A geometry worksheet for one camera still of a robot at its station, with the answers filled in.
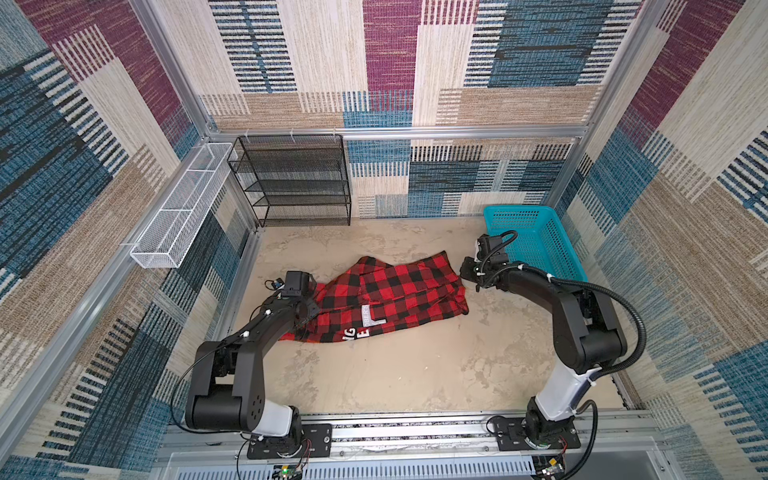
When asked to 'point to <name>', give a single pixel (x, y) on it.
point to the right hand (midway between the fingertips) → (463, 271)
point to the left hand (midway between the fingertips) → (307, 306)
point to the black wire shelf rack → (294, 180)
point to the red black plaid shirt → (373, 294)
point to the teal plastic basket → (541, 241)
